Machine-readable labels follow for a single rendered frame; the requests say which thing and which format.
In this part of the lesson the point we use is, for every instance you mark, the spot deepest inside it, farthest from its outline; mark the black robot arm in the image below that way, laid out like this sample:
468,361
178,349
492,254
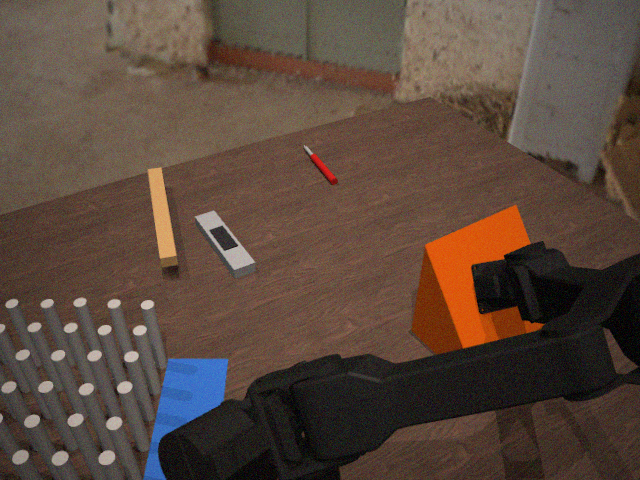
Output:
348,406

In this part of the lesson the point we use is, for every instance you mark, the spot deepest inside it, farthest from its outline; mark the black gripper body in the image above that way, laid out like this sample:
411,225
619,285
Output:
263,471

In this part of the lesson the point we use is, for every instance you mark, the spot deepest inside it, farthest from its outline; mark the blue tape strip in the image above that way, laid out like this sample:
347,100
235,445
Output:
191,387

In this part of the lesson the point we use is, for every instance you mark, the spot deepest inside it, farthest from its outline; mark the red-handled screwdriver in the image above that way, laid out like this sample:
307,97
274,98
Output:
328,174

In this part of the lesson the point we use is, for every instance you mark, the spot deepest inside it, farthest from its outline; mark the tan rectangular bar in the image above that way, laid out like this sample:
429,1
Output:
162,218

